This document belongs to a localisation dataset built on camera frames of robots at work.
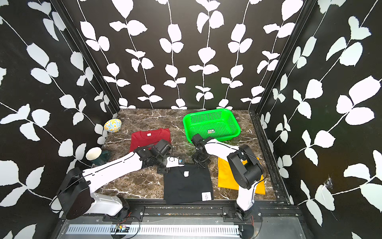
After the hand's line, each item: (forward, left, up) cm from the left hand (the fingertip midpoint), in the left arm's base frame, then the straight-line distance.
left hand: (172, 161), depth 83 cm
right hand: (+3, -12, -7) cm, 15 cm away
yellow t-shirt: (-8, -31, -9) cm, 34 cm away
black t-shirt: (-10, -10, -10) cm, 17 cm away
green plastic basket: (+33, -35, -9) cm, 48 cm away
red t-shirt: (+24, +19, -9) cm, 32 cm away
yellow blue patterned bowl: (+35, +47, -9) cm, 60 cm away
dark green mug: (+4, +42, +1) cm, 43 cm away
